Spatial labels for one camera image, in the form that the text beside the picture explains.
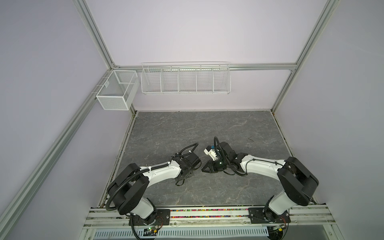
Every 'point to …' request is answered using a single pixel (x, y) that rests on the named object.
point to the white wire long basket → (186, 78)
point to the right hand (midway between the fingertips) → (202, 171)
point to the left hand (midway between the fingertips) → (186, 175)
